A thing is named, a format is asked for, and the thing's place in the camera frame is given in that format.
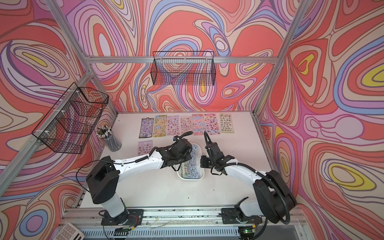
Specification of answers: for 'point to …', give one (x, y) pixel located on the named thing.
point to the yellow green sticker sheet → (160, 126)
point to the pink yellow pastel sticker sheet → (211, 124)
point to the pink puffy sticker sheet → (173, 125)
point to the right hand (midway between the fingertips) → (203, 165)
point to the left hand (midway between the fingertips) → (193, 156)
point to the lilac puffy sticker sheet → (144, 147)
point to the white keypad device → (70, 232)
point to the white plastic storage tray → (201, 170)
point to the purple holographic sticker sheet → (146, 130)
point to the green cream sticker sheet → (226, 123)
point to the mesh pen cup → (113, 143)
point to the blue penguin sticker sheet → (190, 169)
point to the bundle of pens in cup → (104, 132)
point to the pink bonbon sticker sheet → (186, 126)
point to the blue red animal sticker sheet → (199, 124)
